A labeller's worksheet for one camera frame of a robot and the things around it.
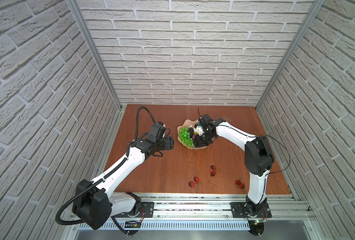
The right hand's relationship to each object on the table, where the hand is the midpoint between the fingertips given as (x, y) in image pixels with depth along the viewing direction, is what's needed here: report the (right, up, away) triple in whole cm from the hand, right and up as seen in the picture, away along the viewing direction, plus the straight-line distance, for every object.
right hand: (197, 143), depth 90 cm
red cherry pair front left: (-4, -21, -9) cm, 24 cm away
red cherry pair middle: (+9, -17, -5) cm, 20 cm away
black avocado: (-3, +7, +4) cm, 9 cm away
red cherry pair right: (+23, -21, -10) cm, 33 cm away
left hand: (-17, +3, -9) cm, 19 cm away
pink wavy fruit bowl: (-5, +13, +13) cm, 19 cm away
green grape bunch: (-8, +5, +2) cm, 10 cm away
